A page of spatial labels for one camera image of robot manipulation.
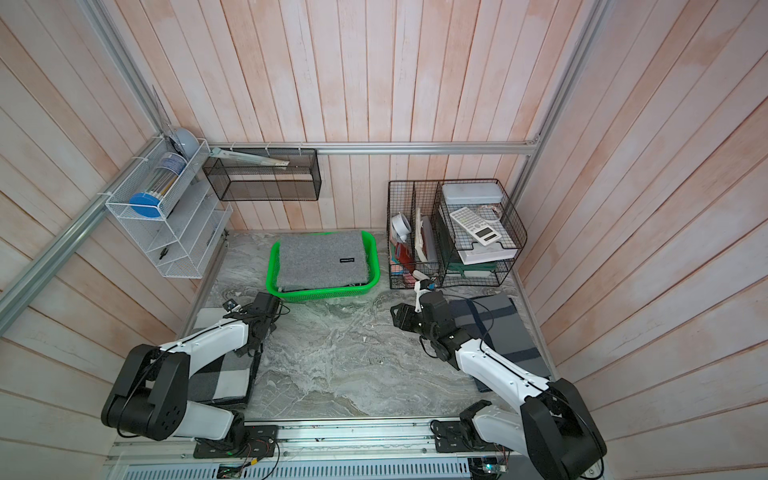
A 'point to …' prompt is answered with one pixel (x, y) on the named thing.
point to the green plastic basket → (272, 274)
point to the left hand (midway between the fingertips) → (254, 334)
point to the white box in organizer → (472, 193)
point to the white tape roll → (400, 226)
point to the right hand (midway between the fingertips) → (397, 308)
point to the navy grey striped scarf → (496, 320)
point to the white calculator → (470, 224)
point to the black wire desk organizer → (456, 233)
